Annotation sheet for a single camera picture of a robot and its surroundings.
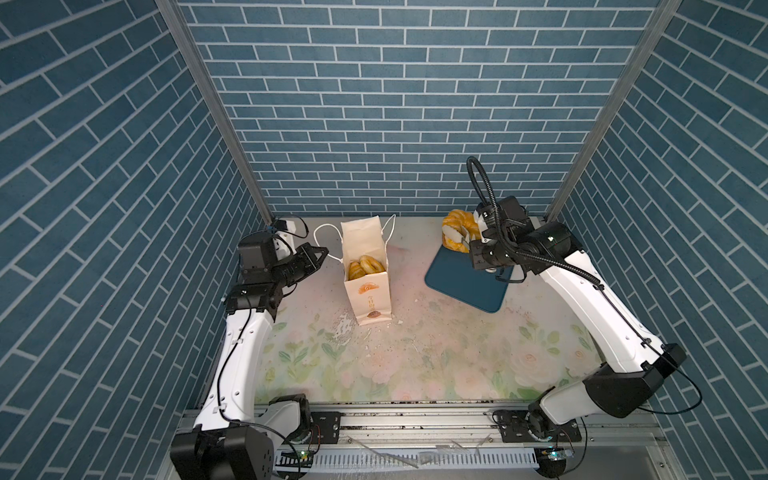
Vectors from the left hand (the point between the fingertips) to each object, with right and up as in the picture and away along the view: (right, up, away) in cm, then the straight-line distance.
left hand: (329, 249), depth 74 cm
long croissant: (+4, -7, +20) cm, 22 cm away
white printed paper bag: (+9, -13, +6) cm, 17 cm away
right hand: (+35, 0, -1) cm, 35 cm away
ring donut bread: (+9, -5, +20) cm, 22 cm away
